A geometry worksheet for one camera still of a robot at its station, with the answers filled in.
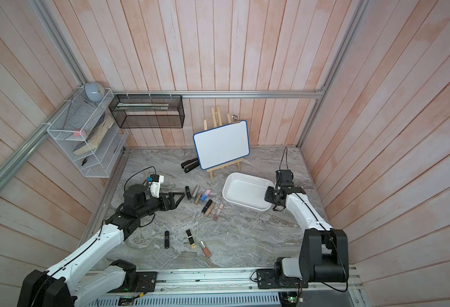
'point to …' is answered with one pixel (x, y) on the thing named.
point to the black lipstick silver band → (188, 193)
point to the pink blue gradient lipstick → (206, 194)
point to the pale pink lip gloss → (218, 212)
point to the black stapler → (190, 164)
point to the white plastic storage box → (245, 191)
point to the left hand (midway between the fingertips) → (178, 197)
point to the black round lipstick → (167, 239)
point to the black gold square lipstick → (189, 235)
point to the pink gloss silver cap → (206, 251)
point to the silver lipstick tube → (195, 192)
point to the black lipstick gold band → (206, 207)
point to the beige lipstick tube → (209, 210)
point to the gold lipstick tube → (197, 198)
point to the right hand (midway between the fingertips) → (271, 194)
